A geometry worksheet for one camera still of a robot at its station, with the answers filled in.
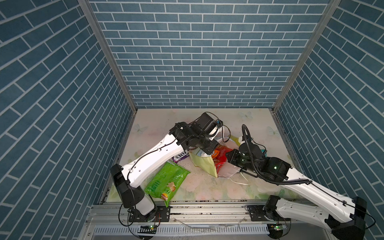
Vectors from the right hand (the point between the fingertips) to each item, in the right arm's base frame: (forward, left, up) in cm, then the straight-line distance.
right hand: (222, 153), depth 72 cm
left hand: (+1, +4, +4) cm, 6 cm away
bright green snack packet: (-10, +29, -18) cm, 36 cm away
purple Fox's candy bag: (+8, +22, -20) cm, 31 cm away
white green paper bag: (-4, +8, -2) cm, 9 cm away
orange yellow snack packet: (+5, +3, -10) cm, 11 cm away
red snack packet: (0, 0, -9) cm, 9 cm away
